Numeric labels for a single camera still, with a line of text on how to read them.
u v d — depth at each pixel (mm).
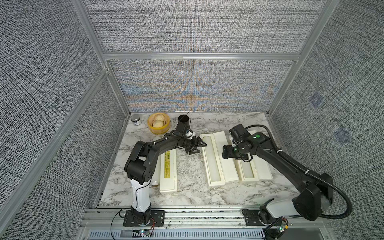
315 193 393
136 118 1106
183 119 1066
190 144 827
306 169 438
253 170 823
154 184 804
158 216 736
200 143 836
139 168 502
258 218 719
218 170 819
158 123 1054
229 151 704
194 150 871
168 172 803
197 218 747
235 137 650
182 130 784
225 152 725
